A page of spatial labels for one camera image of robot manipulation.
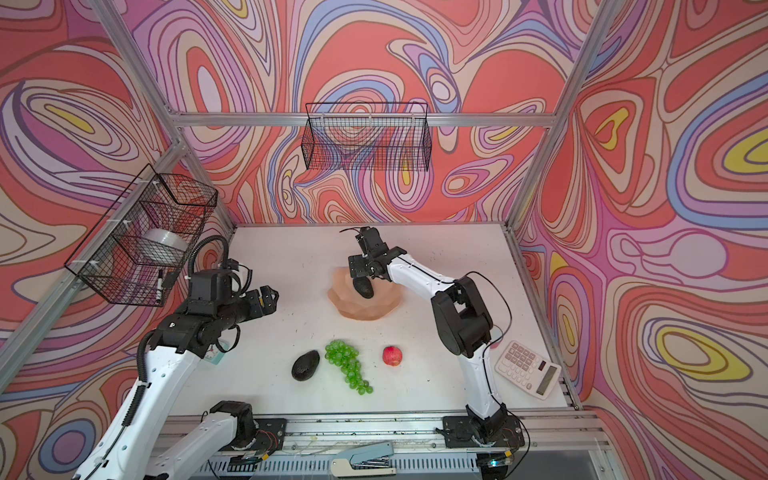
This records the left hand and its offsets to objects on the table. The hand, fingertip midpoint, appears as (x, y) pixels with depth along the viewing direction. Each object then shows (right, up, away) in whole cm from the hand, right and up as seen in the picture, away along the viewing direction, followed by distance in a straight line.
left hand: (267, 296), depth 75 cm
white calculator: (+71, -23, +6) cm, 75 cm away
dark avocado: (+8, -20, +5) cm, 22 cm away
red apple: (+32, -18, +7) cm, 38 cm away
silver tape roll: (-25, +14, -2) cm, 29 cm away
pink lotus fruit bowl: (+18, -5, +23) cm, 29 cm away
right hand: (+24, +6, +21) cm, 32 cm away
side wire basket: (-31, +11, -3) cm, 33 cm away
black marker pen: (-25, +2, -4) cm, 25 cm away
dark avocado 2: (+23, 0, +21) cm, 31 cm away
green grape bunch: (+19, -18, +7) cm, 27 cm away
